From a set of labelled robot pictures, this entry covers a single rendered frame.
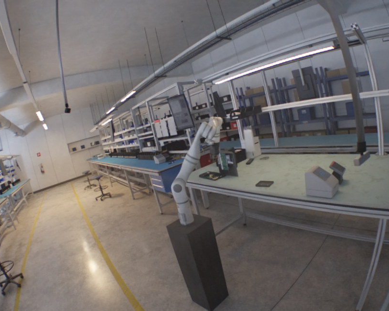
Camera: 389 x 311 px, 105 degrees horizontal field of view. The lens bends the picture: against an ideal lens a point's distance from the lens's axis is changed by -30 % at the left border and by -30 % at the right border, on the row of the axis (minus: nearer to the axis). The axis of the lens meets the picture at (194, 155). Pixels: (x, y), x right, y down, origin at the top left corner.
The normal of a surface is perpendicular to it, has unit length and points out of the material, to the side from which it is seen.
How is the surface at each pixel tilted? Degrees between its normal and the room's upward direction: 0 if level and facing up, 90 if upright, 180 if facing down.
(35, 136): 90
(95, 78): 90
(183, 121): 101
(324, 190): 90
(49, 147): 90
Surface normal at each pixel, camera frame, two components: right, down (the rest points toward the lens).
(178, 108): -0.41, 0.43
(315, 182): -0.80, 0.28
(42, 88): 0.59, 0.00
